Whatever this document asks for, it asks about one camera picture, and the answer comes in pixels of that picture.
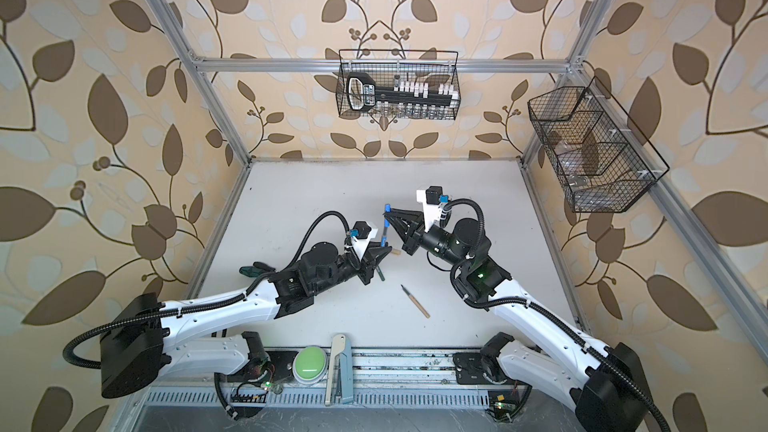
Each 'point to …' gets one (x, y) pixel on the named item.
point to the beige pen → (416, 302)
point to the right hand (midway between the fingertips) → (388, 217)
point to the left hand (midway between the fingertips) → (391, 245)
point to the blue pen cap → (386, 223)
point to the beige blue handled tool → (341, 346)
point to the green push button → (310, 364)
